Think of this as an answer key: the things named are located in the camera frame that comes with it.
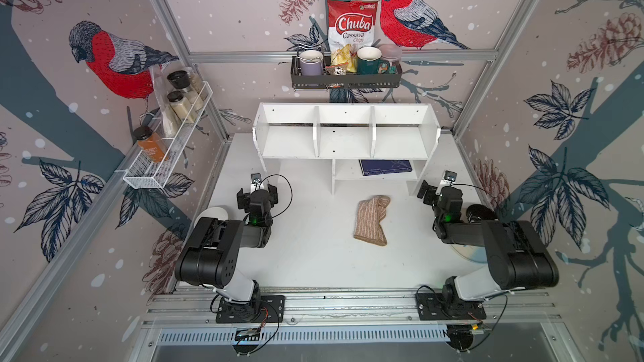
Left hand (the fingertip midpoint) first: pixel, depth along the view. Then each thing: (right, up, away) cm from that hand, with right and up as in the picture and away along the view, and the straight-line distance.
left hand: (260, 181), depth 93 cm
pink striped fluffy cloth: (+40, -16, -5) cm, 43 cm away
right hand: (+68, 0, +1) cm, 68 cm away
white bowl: (-17, -11, -3) cm, 20 cm away
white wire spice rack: (-25, +7, -23) cm, 34 cm away
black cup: (+83, -12, -1) cm, 83 cm away
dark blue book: (+43, +6, -3) cm, 44 cm away
